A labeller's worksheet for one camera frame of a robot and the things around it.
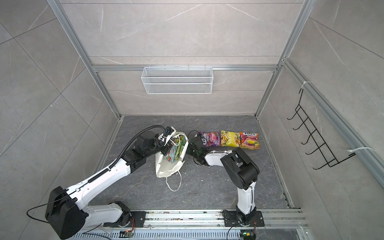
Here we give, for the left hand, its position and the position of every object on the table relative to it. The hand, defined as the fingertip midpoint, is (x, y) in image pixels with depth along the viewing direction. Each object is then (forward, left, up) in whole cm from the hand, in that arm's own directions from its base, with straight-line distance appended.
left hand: (174, 134), depth 77 cm
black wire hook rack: (-13, -67, +7) cm, 68 cm away
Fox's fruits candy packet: (+9, -50, -22) cm, 55 cm away
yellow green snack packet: (+10, -36, -20) cm, 43 cm away
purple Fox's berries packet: (+12, -23, -22) cm, 34 cm away
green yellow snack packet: (0, -1, -14) cm, 14 cm away
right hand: (+6, -6, -21) cm, 22 cm away
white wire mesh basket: (+43, -2, +5) cm, 43 cm away
